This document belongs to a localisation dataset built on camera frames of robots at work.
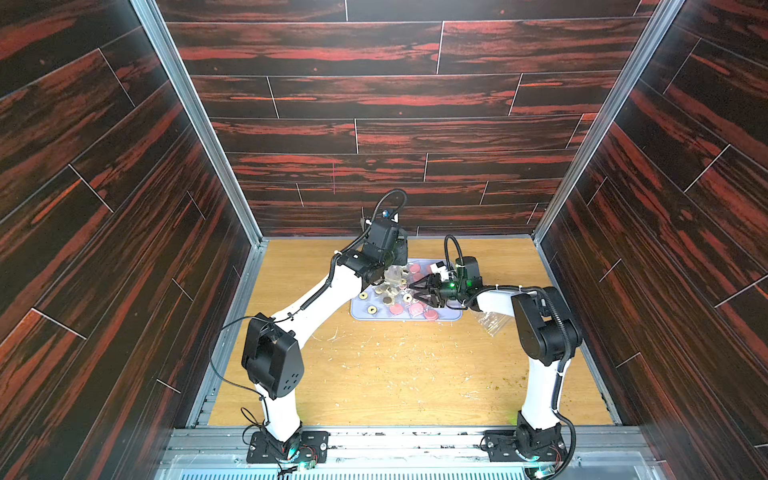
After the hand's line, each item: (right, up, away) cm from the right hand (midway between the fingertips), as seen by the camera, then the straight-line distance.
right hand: (414, 288), depth 96 cm
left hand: (-4, +14, -12) cm, 19 cm away
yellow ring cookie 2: (-17, -3, +5) cm, 18 cm away
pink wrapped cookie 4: (+1, -7, 0) cm, 7 cm away
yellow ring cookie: (-14, -8, +2) cm, 16 cm away
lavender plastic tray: (-7, -4, +3) cm, 9 cm away
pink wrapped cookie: (-6, -7, +2) cm, 10 cm away
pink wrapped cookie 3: (+6, -9, 0) cm, 10 cm away
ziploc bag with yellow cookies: (-6, +3, +2) cm, 7 cm away
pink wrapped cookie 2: (+2, +7, +12) cm, 14 cm away
